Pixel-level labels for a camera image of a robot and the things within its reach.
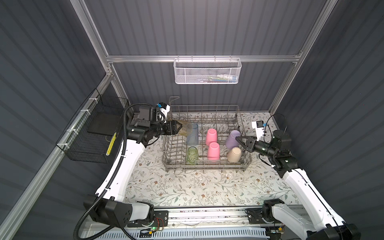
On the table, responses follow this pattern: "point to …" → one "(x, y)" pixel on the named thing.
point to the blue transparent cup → (192, 135)
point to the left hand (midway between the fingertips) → (176, 125)
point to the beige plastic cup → (234, 155)
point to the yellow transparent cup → (186, 129)
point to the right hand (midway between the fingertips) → (239, 140)
